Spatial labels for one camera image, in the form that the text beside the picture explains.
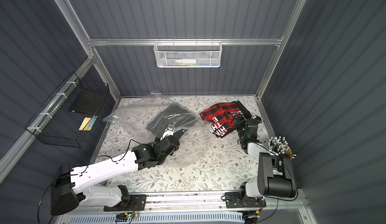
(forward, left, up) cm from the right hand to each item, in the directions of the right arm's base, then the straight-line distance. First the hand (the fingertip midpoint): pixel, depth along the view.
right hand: (236, 119), depth 90 cm
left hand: (-17, +38, +5) cm, 42 cm away
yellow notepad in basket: (-18, +72, +21) cm, 77 cm away
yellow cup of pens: (-19, -17, +5) cm, 26 cm away
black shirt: (+15, -11, -11) cm, 22 cm away
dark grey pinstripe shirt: (+3, +39, 0) cm, 39 cm away
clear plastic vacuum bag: (+5, +72, -12) cm, 73 cm away
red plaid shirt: (+4, +8, -3) cm, 10 cm away
